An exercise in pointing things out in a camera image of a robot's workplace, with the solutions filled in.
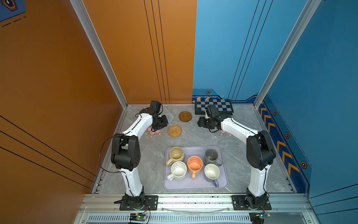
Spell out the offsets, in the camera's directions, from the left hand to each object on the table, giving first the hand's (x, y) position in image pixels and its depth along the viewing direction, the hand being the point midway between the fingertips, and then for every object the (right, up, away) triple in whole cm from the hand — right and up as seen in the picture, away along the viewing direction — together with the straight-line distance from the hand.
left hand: (167, 122), depth 95 cm
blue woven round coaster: (0, +4, +17) cm, 18 cm away
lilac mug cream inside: (+28, -30, -11) cm, 42 cm away
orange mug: (+18, -26, -10) cm, 33 cm away
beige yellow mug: (+6, -20, -5) cm, 22 cm away
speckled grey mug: (+28, -19, -14) cm, 36 cm away
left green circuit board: (-12, -47, -24) cm, 55 cm away
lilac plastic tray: (+22, -35, -13) cm, 43 cm away
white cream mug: (+8, -29, -11) cm, 32 cm away
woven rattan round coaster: (+5, -7, +7) cm, 11 cm away
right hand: (+24, 0, +2) cm, 24 cm away
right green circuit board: (+50, -48, -24) cm, 73 cm away
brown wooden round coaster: (+12, +4, +17) cm, 22 cm away
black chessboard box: (+45, +13, +21) cm, 52 cm away
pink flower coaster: (-13, -9, +7) cm, 17 cm away
